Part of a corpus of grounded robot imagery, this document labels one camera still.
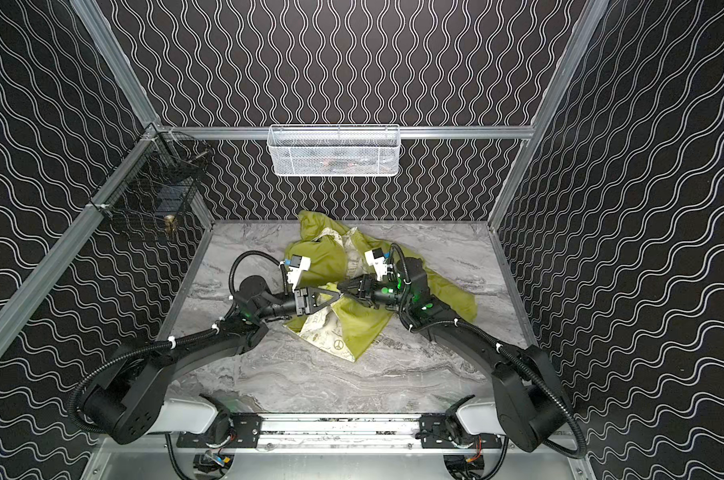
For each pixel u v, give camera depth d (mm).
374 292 688
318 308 704
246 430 749
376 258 732
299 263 715
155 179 943
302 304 676
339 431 755
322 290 724
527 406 423
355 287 745
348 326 794
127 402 428
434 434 743
